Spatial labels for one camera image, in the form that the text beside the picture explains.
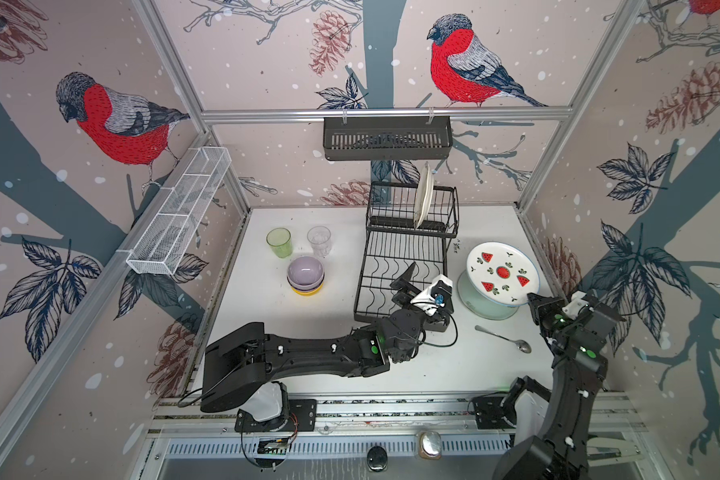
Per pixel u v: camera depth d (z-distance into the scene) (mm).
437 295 549
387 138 1039
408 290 609
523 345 856
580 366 543
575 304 692
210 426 739
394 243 1069
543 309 684
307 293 917
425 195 754
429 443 657
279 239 1020
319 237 1069
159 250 702
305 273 942
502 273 835
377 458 601
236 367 454
